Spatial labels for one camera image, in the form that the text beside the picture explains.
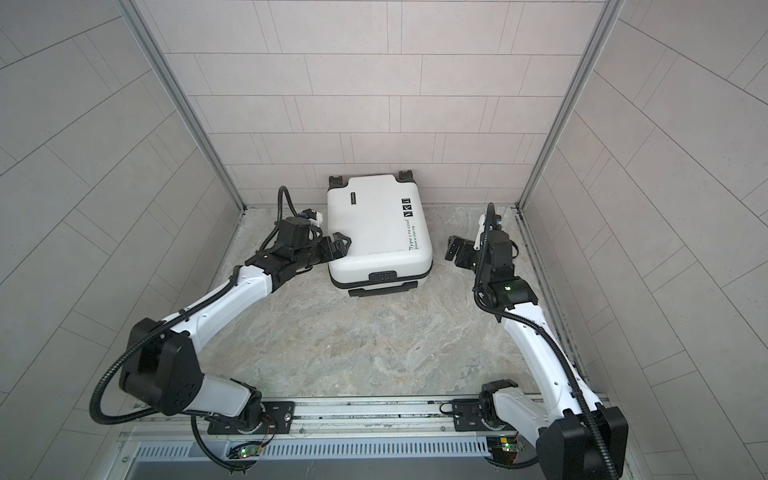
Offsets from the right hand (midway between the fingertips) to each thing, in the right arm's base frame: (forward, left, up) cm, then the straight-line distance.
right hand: (460, 239), depth 78 cm
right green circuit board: (-42, -6, -23) cm, 49 cm away
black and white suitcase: (+14, +20, -4) cm, 25 cm away
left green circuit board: (-40, +52, -19) cm, 68 cm away
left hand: (+5, +31, -3) cm, 31 cm away
